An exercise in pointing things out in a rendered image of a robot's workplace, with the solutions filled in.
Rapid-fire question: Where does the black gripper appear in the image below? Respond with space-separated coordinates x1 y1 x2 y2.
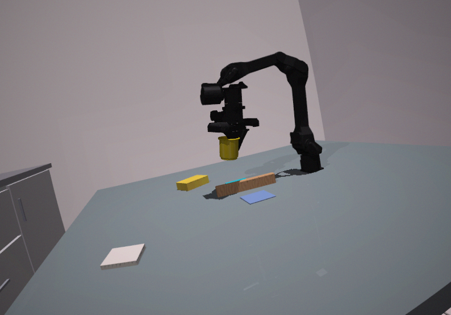
207 103 260 149

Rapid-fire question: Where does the olive yellow translucent cup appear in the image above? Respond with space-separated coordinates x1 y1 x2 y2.
218 136 240 160

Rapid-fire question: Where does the brown wooden bar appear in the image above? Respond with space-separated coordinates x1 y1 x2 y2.
215 172 276 198

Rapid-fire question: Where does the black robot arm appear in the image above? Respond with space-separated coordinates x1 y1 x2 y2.
200 51 324 173

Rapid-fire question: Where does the yellow rectangular block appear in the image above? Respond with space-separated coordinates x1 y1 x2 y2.
176 175 209 191

